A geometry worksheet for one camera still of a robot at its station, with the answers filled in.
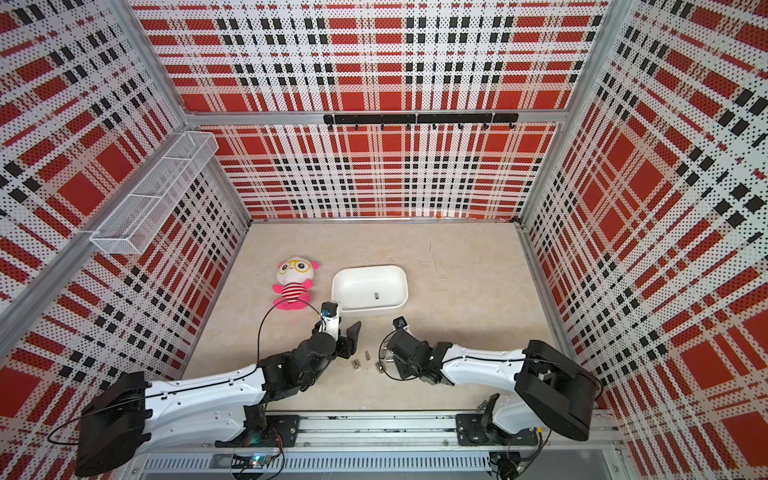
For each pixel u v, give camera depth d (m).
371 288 0.99
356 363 0.84
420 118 0.88
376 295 0.99
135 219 0.72
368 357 0.86
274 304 0.94
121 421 0.41
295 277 0.97
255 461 0.69
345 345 0.70
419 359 0.64
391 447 0.72
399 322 0.77
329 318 0.68
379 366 0.84
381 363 0.84
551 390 0.43
